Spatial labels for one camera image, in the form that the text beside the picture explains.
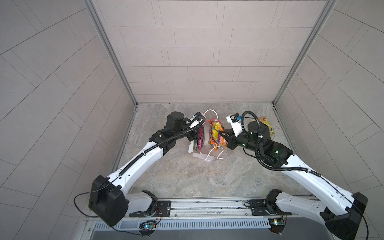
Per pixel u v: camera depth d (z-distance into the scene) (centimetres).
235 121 57
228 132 61
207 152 71
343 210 38
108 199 37
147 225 64
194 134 64
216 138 69
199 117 64
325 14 73
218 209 72
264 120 102
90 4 70
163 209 71
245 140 57
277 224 68
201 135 87
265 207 63
